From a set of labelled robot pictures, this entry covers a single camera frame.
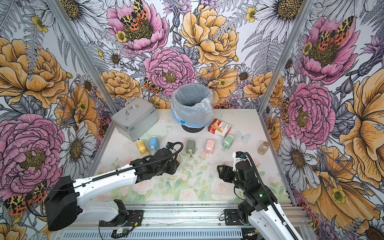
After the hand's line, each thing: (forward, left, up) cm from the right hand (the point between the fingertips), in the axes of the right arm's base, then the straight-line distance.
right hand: (221, 172), depth 77 cm
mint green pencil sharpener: (+22, -7, -6) cm, 24 cm away
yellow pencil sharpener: (+19, +45, -4) cm, 49 cm away
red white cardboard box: (+35, -4, -8) cm, 37 cm away
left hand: (+5, +25, -3) cm, 26 cm away
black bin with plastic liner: (+33, +14, +15) cm, 39 cm away
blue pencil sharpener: (+22, +39, -4) cm, 45 cm away
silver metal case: (+38, +52, +2) cm, 64 cm away
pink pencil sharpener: (+18, +5, -5) cm, 19 cm away
